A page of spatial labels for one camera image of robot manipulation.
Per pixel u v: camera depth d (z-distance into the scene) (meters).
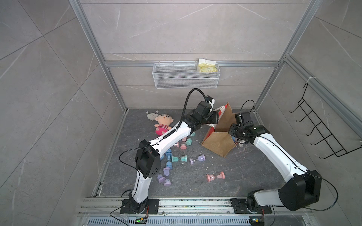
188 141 0.96
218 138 0.81
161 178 0.80
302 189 0.40
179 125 0.57
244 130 0.60
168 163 0.88
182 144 0.95
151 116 1.11
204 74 1.00
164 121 1.03
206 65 0.86
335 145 0.60
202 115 0.62
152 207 0.73
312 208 0.43
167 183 0.78
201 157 0.88
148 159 0.48
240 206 0.73
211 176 0.81
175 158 0.88
